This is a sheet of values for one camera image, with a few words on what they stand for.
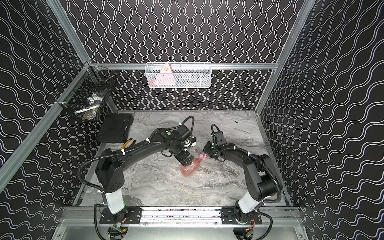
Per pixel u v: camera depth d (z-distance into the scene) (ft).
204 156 2.93
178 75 3.13
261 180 1.51
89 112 2.45
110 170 1.49
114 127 3.53
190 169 2.95
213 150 2.26
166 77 2.92
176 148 2.25
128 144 3.30
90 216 2.51
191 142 2.36
